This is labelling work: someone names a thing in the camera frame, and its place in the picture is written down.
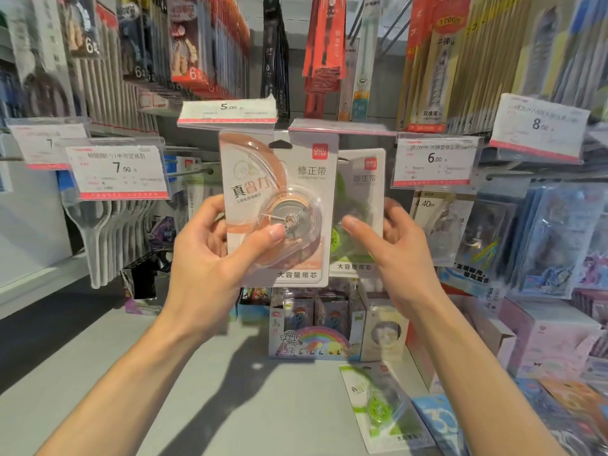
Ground clear 40m correction tape pack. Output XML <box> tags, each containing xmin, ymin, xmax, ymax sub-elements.
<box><xmin>410</xmin><ymin>189</ymin><xmax>477</xmax><ymax>267</ymax></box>

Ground person's right forearm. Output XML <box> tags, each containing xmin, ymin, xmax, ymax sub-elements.
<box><xmin>413</xmin><ymin>294</ymin><xmax>566</xmax><ymax>456</ymax></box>

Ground row of orange refill packs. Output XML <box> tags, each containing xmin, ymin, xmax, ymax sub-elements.
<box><xmin>396</xmin><ymin>0</ymin><xmax>472</xmax><ymax>134</ymax></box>

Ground person's left forearm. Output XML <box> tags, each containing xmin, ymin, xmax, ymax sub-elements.
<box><xmin>37</xmin><ymin>313</ymin><xmax>219</xmax><ymax>456</ymax></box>

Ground purple black card box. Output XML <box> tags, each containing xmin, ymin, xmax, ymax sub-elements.
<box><xmin>119</xmin><ymin>251</ymin><xmax>175</xmax><ymax>317</ymax></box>

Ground figure toy blister pack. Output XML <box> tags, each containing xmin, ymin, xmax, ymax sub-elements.
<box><xmin>56</xmin><ymin>0</ymin><xmax>101</xmax><ymax>61</ymax></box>

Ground rack of blue pen packs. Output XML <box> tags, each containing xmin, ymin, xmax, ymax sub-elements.
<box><xmin>0</xmin><ymin>66</ymin><xmax>25</xmax><ymax>120</ymax></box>

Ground row of red hanging packs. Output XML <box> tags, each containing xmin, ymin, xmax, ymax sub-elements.
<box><xmin>302</xmin><ymin>0</ymin><xmax>348</xmax><ymax>120</ymax></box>

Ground rainbow print display box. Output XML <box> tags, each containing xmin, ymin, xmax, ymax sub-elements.
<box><xmin>268</xmin><ymin>289</ymin><xmax>367</xmax><ymax>362</ymax></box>

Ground row of yellow refill packs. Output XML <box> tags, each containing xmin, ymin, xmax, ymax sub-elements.
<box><xmin>448</xmin><ymin>0</ymin><xmax>571</xmax><ymax>134</ymax></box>

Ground pile of assorted correction tapes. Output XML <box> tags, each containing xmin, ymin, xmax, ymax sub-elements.
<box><xmin>413</xmin><ymin>374</ymin><xmax>608</xmax><ymax>456</ymax></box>

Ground white side shelving unit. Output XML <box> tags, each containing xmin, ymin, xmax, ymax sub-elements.
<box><xmin>0</xmin><ymin>23</ymin><xmax>90</xmax><ymax>320</ymax></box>

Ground row of blue yellow packs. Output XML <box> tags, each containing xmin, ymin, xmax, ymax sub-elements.
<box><xmin>546</xmin><ymin>0</ymin><xmax>608</xmax><ymax>122</ymax></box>

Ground orange correction tape pack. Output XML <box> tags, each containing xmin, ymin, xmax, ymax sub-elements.
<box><xmin>219</xmin><ymin>130</ymin><xmax>339</xmax><ymax>288</ymax></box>

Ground row of grey white packs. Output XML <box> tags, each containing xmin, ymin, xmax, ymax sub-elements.
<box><xmin>71</xmin><ymin>4</ymin><xmax>161</xmax><ymax>134</ymax></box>

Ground row of dark toy packs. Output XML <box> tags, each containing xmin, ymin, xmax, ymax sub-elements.
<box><xmin>116</xmin><ymin>0</ymin><xmax>173</xmax><ymax>87</ymax></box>

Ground blue card box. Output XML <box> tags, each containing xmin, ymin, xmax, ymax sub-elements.
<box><xmin>235</xmin><ymin>287</ymin><xmax>272</xmax><ymax>324</ymax></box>

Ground row of blue character packs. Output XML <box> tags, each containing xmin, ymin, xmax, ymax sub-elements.
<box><xmin>510</xmin><ymin>182</ymin><xmax>608</xmax><ymax>301</ymax></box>

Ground person's right hand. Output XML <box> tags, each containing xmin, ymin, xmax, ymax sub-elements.
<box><xmin>341</xmin><ymin>198</ymin><xmax>445</xmax><ymax>321</ymax></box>

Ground white price tag red stripe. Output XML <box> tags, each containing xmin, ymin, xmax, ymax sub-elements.
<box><xmin>64</xmin><ymin>137</ymin><xmax>171</xmax><ymax>203</ymax></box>
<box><xmin>391</xmin><ymin>132</ymin><xmax>481</xmax><ymax>191</ymax></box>
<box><xmin>288</xmin><ymin>118</ymin><xmax>398</xmax><ymax>137</ymax></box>
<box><xmin>489</xmin><ymin>93</ymin><xmax>592</xmax><ymax>165</ymax></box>
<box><xmin>177</xmin><ymin>94</ymin><xmax>278</xmax><ymax>130</ymax></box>
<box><xmin>7</xmin><ymin>117</ymin><xmax>91</xmax><ymax>170</ymax></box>

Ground white teal pen pack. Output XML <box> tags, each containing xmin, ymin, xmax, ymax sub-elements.
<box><xmin>338</xmin><ymin>0</ymin><xmax>382</xmax><ymax>123</ymax></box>

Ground beige box round window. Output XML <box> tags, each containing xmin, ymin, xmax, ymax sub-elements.
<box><xmin>360</xmin><ymin>298</ymin><xmax>410</xmax><ymax>364</ymax></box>

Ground row of clear scissors packs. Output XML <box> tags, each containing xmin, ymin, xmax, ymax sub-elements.
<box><xmin>56</xmin><ymin>199</ymin><xmax>177</xmax><ymax>289</ymax></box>

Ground row of black packs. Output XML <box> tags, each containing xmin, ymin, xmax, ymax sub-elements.
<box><xmin>260</xmin><ymin>0</ymin><xmax>291</xmax><ymax>121</ymax></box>

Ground person's left hand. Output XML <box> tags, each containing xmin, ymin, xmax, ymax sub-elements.
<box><xmin>161</xmin><ymin>194</ymin><xmax>286</xmax><ymax>339</ymax></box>

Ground metal peg hook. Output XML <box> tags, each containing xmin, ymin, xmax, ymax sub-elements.
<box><xmin>166</xmin><ymin>167</ymin><xmax>215</xmax><ymax>180</ymax></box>

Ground large dark scissors pack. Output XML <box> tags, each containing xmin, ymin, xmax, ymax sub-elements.
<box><xmin>4</xmin><ymin>0</ymin><xmax>78</xmax><ymax>119</ymax></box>

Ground dark blister pack blue card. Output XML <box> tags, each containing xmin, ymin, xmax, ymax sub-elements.
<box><xmin>439</xmin><ymin>199</ymin><xmax>517</xmax><ymax>298</ymax></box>

